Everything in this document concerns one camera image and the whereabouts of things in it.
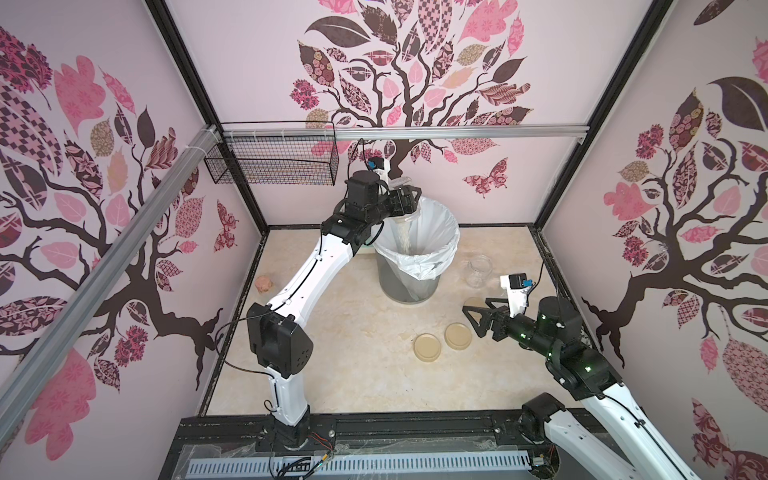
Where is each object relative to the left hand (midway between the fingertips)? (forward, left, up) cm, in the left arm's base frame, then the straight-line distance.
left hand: (408, 196), depth 77 cm
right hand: (-26, -16, -12) cm, 32 cm away
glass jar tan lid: (-2, -25, -29) cm, 38 cm away
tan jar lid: (-26, -6, -37) cm, 46 cm away
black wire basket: (+25, +41, -2) cm, 49 cm away
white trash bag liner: (+5, -5, -27) cm, 28 cm away
